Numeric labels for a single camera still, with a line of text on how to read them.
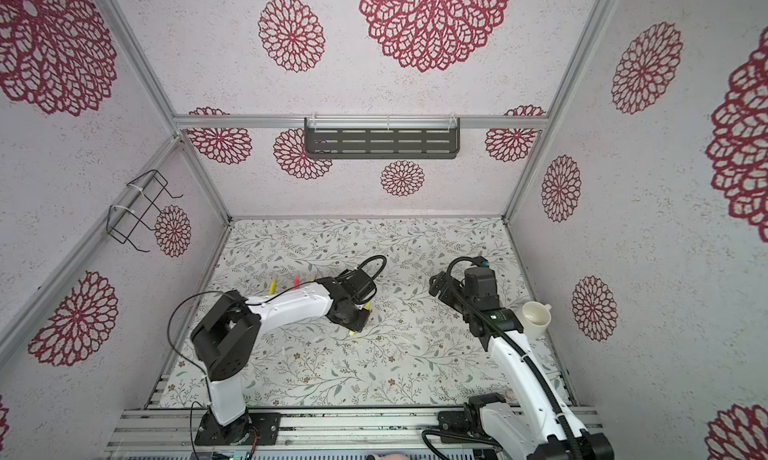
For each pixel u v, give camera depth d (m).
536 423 0.41
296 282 1.03
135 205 0.77
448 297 0.72
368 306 0.81
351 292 0.70
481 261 0.71
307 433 0.74
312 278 1.03
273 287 1.00
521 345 0.50
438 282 0.73
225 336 0.48
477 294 0.59
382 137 0.96
